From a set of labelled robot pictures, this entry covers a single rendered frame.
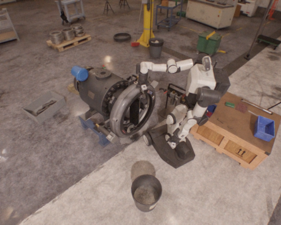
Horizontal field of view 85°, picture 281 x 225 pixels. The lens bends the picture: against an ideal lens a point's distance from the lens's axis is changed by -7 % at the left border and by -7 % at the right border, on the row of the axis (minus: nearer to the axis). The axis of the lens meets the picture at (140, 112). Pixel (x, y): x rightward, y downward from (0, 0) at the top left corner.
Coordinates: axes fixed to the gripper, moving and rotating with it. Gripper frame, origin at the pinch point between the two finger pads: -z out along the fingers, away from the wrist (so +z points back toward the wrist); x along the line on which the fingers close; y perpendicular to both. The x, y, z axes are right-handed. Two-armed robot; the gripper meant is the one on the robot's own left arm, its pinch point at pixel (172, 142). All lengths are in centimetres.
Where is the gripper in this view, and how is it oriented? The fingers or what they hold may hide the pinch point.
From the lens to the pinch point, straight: 185.7
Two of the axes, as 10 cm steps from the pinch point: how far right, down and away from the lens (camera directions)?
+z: 2.6, -5.7, -7.8
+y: -1.6, 7.7, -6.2
